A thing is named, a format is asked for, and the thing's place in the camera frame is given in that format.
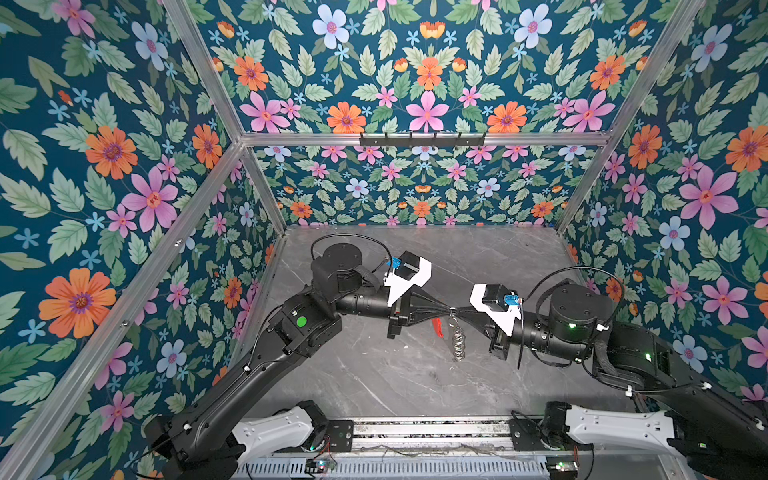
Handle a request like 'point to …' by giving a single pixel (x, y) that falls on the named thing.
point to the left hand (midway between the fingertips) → (449, 311)
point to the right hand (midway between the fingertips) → (458, 305)
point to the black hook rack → (421, 142)
